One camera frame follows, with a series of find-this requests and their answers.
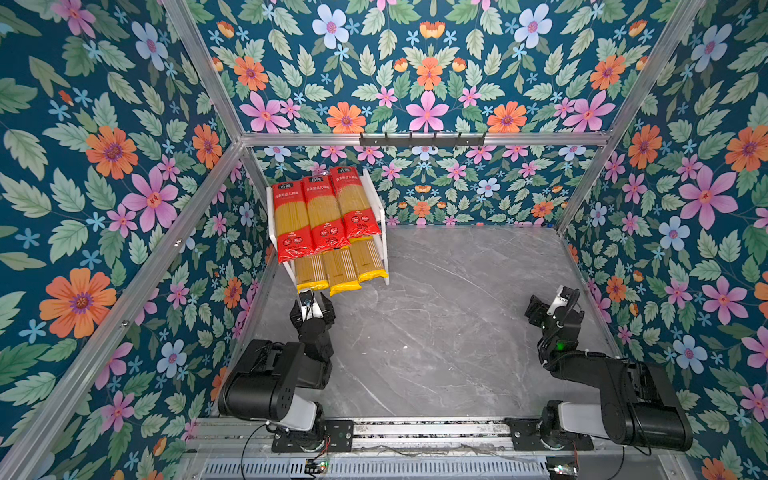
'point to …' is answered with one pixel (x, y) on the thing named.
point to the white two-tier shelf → (378, 205)
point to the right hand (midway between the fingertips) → (545, 299)
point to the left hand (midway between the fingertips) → (310, 290)
